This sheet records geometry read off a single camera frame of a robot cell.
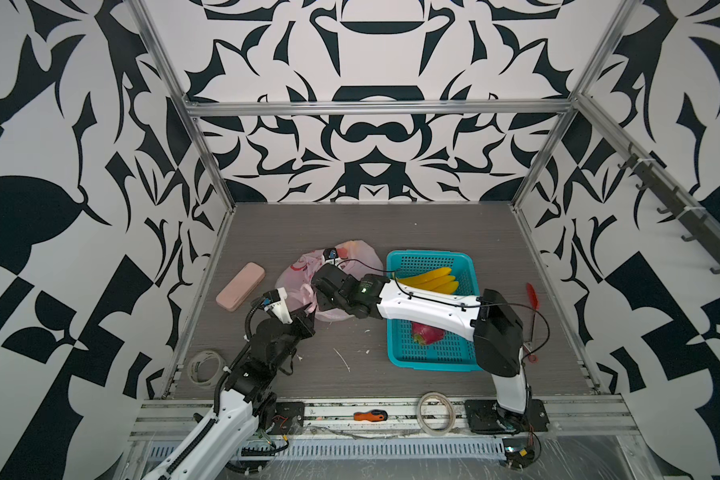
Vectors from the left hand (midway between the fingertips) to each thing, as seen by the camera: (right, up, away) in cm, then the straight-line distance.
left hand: (317, 300), depth 80 cm
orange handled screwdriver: (+15, -26, -7) cm, 31 cm away
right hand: (+1, +3, +2) cm, 4 cm away
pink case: (-27, 0, +15) cm, 30 cm away
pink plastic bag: (-8, +3, +10) cm, 13 cm away
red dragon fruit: (+28, -9, +1) cm, 30 cm away
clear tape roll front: (+27, -29, -8) cm, 40 cm away
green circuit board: (+49, -34, -9) cm, 60 cm away
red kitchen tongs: (+64, -4, +12) cm, 65 cm away
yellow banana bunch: (+36, +3, +14) cm, 39 cm away
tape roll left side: (-33, -18, 0) cm, 37 cm away
